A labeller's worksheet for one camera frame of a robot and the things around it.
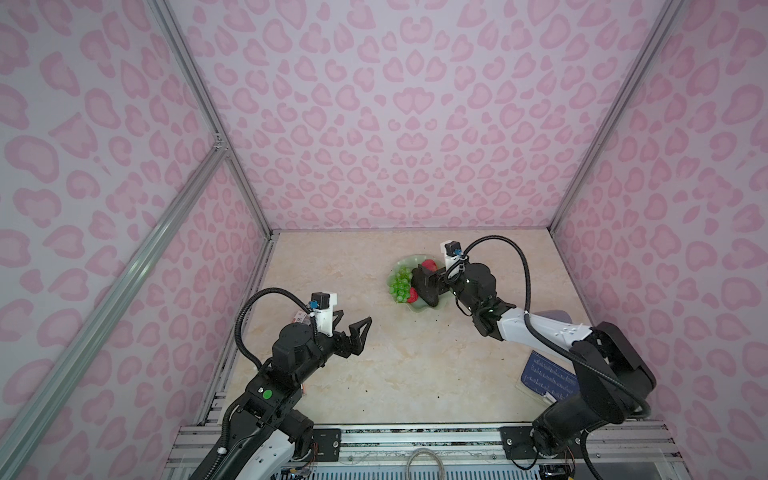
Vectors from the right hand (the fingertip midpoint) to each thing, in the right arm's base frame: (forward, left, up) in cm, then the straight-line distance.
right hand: (436, 256), depth 84 cm
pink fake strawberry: (+7, 0, -14) cm, 16 cm away
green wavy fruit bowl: (-4, +4, -20) cm, 21 cm away
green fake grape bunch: (-2, +10, -12) cm, 16 cm away
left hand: (-19, +20, +2) cm, 28 cm away
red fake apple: (-3, +6, -16) cm, 18 cm away
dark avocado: (-10, +3, 0) cm, 10 cm away
